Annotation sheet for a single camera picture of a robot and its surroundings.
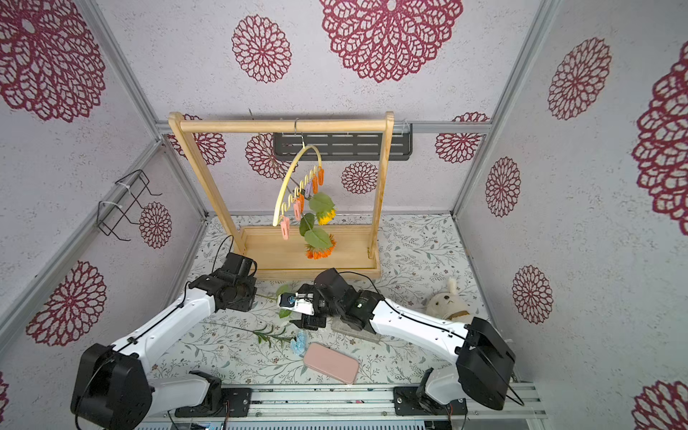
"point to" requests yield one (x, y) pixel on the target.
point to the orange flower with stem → (318, 244)
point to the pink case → (331, 363)
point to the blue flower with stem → (298, 342)
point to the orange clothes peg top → (321, 176)
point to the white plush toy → (449, 305)
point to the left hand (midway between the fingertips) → (258, 288)
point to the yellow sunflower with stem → (322, 207)
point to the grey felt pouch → (340, 326)
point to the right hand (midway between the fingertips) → (293, 301)
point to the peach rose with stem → (283, 313)
